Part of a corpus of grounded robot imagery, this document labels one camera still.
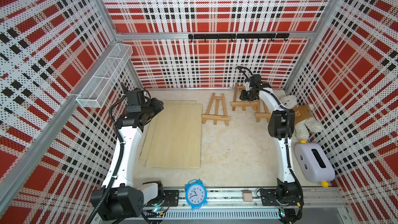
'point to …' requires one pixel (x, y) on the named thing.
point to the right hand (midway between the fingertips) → (243, 96)
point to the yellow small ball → (325, 184)
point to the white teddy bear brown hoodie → (303, 121)
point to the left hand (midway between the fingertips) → (163, 103)
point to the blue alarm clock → (196, 193)
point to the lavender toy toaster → (313, 162)
